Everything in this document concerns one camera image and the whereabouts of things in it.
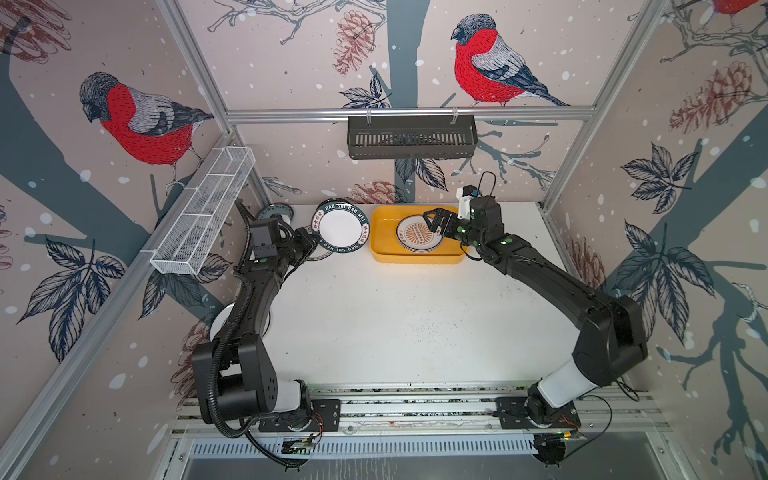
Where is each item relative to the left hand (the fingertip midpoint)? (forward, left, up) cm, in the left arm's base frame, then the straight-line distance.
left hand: (319, 234), depth 83 cm
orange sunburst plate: (+17, -29, -21) cm, 40 cm away
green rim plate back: (+8, +2, -21) cm, 22 cm away
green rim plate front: (+7, -4, -5) cm, 10 cm away
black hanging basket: (+39, -28, +6) cm, 49 cm away
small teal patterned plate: (+34, +28, -23) cm, 50 cm away
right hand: (+3, -32, +2) cm, 32 cm away
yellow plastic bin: (+11, -19, -22) cm, 31 cm away
